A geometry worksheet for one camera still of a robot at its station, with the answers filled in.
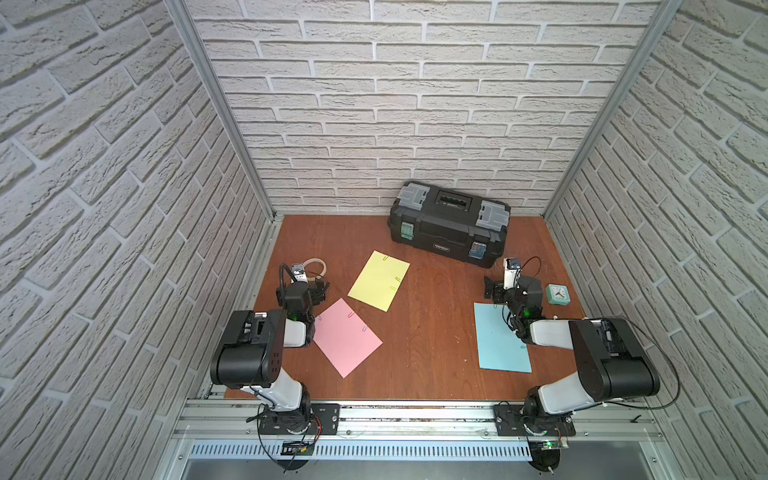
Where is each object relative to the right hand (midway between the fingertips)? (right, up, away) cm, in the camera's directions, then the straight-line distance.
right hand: (504, 275), depth 94 cm
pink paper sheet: (-52, -19, -5) cm, 55 cm away
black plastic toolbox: (-18, +17, +1) cm, 25 cm away
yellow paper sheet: (-41, -3, +6) cm, 42 cm away
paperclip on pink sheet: (-45, -16, -5) cm, 48 cm away
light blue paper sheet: (-3, -21, -5) cm, 22 cm away
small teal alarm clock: (+17, -6, 0) cm, 18 cm away
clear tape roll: (-66, +4, +10) cm, 67 cm away
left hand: (-66, 0, -1) cm, 66 cm away
